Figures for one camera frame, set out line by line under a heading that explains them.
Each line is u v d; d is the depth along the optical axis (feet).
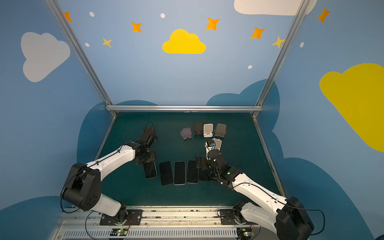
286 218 1.31
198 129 3.50
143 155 2.24
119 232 2.32
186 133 3.52
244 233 2.34
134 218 2.46
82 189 1.42
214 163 1.98
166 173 2.92
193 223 2.40
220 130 3.50
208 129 3.43
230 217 2.50
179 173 2.98
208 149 2.34
